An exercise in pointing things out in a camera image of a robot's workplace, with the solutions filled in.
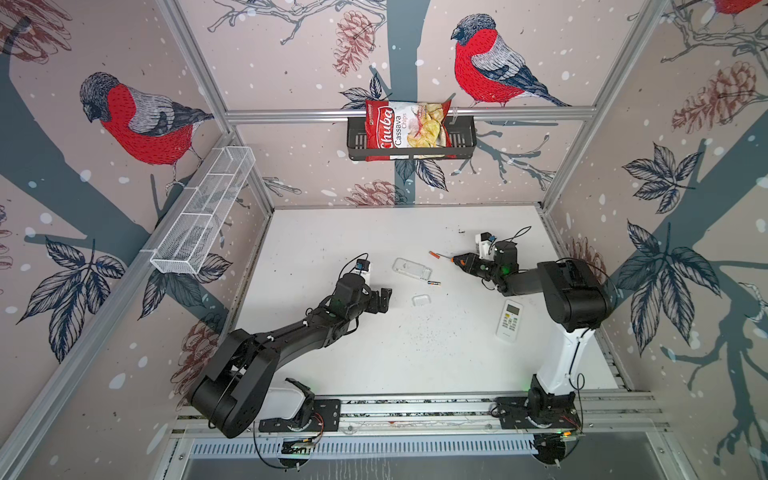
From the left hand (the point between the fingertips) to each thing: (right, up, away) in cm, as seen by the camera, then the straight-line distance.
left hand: (378, 288), depth 87 cm
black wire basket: (+27, +48, +8) cm, 56 cm away
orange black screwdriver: (+21, +8, +19) cm, 29 cm away
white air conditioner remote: (+39, -10, +1) cm, 41 cm away
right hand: (+25, +6, +13) cm, 29 cm away
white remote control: (+11, +4, +15) cm, 19 cm away
